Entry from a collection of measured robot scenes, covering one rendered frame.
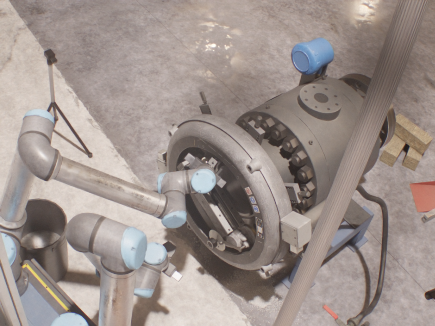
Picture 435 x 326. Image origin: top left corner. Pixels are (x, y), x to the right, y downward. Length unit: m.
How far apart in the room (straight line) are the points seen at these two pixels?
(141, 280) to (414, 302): 1.70
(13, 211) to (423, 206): 2.54
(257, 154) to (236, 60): 2.16
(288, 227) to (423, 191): 1.74
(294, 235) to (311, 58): 0.94
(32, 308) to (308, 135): 1.43
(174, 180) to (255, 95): 2.03
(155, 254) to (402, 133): 2.27
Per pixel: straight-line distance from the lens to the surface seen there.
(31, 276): 2.74
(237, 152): 2.36
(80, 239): 1.72
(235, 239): 2.66
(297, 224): 2.35
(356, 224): 3.20
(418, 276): 3.48
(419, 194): 3.90
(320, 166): 2.66
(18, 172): 2.21
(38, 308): 2.54
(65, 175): 2.00
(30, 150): 1.98
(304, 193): 2.35
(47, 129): 2.05
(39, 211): 3.02
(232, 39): 4.68
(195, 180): 2.22
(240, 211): 2.77
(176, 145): 2.68
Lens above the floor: 2.62
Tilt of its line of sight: 47 degrees down
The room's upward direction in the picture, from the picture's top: 9 degrees clockwise
